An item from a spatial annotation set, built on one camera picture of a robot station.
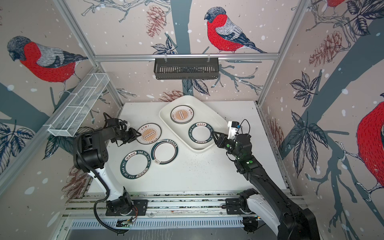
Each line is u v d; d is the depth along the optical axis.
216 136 0.77
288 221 0.38
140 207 0.73
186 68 1.06
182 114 1.11
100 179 0.56
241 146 0.57
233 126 0.70
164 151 0.93
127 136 0.89
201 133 1.05
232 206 0.73
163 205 0.76
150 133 1.02
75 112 0.75
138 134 0.98
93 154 0.52
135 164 0.89
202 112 1.10
